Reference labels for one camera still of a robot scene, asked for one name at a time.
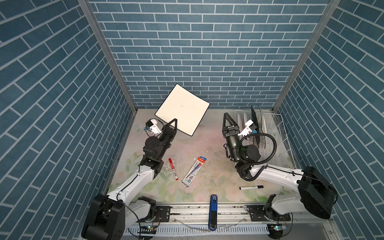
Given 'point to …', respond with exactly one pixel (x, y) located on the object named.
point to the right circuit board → (278, 227)
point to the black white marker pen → (250, 187)
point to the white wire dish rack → (272, 123)
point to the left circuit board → (149, 230)
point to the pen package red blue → (194, 171)
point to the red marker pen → (172, 166)
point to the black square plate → (255, 121)
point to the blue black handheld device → (213, 213)
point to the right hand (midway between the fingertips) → (223, 114)
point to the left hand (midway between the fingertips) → (178, 119)
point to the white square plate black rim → (187, 108)
